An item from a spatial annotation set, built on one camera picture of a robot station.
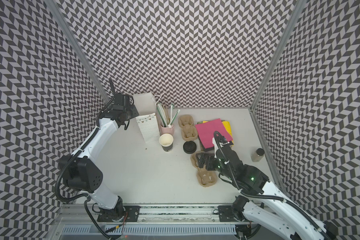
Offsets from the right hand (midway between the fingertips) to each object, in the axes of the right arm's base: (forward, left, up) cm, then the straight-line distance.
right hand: (204, 161), depth 69 cm
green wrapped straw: (+32, +16, -5) cm, 36 cm away
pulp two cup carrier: (-1, -2, -21) cm, 21 cm away
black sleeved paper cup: (+20, +21, -12) cm, 31 cm away
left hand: (+30, +39, +4) cm, 49 cm away
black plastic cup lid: (+18, +7, -17) cm, 26 cm away
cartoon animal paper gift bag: (+25, +30, +3) cm, 39 cm away
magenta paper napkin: (+29, -4, -16) cm, 33 cm away
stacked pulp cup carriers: (+28, +7, -15) cm, 33 cm away
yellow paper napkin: (+34, -20, -17) cm, 43 cm away
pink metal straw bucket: (+29, +24, -14) cm, 40 cm away
